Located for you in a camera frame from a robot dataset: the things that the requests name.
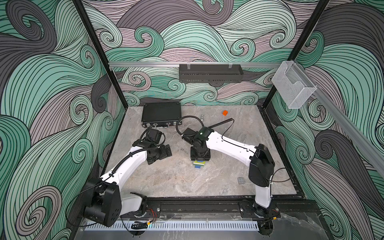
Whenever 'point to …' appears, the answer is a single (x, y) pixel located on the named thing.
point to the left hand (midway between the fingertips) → (164, 154)
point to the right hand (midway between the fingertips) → (195, 161)
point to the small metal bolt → (202, 118)
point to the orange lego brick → (225, 112)
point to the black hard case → (161, 114)
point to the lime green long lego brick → (199, 163)
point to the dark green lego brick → (199, 165)
